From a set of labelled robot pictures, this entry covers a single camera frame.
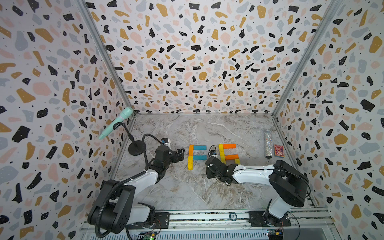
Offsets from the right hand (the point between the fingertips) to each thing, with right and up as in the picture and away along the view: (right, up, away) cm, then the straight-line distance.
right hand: (210, 169), depth 90 cm
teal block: (-6, +12, +10) cm, 17 cm away
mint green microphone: (-44, +32, -13) cm, 56 cm away
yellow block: (+9, +9, +10) cm, 16 cm away
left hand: (-18, +11, +1) cm, 21 cm away
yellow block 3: (+18, +4, +5) cm, 19 cm away
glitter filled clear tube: (+41, +15, +13) cm, 45 cm away
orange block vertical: (-12, +10, +10) cm, 19 cm away
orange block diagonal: (+15, +6, +9) cm, 18 cm away
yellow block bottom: (-12, +3, +4) cm, 13 cm away
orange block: (+14, +12, +13) cm, 23 cm away
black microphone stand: (-49, +12, +11) cm, 52 cm away
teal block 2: (-7, +6, +6) cm, 11 cm away
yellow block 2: (+9, +5, +6) cm, 12 cm away
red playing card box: (+47, +9, +10) cm, 49 cm away
